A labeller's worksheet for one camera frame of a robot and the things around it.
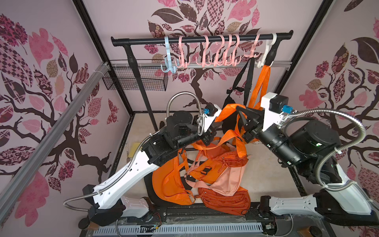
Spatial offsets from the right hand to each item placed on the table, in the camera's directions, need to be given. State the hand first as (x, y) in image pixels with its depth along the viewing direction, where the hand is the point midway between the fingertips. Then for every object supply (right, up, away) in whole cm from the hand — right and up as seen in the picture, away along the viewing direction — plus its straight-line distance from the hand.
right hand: (242, 102), depth 42 cm
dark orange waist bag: (+7, -47, +31) cm, 56 cm away
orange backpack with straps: (-28, -39, +38) cm, 61 cm away
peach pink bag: (+4, -38, +35) cm, 51 cm away
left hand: (-5, -6, +13) cm, 15 cm away
